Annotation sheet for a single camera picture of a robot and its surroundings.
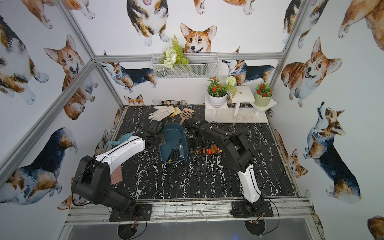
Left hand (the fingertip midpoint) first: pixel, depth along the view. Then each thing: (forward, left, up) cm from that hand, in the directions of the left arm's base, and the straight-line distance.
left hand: (162, 137), depth 91 cm
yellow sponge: (+30, -5, -10) cm, 32 cm away
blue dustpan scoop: (+6, +29, -11) cm, 31 cm away
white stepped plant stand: (+24, -49, +12) cm, 56 cm away
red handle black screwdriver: (-6, -29, -8) cm, 31 cm away
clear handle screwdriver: (-5, -11, -7) cm, 14 cm away
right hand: (-5, -20, -5) cm, 21 cm away
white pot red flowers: (+18, -34, +19) cm, 42 cm away
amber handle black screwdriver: (-4, -31, -9) cm, 33 cm away
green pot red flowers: (+20, -63, +15) cm, 68 cm away
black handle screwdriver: (-8, -7, -8) cm, 14 cm away
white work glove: (+26, +6, -8) cm, 28 cm away
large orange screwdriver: (-6, -25, -8) cm, 27 cm away
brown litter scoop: (+27, -12, -11) cm, 32 cm away
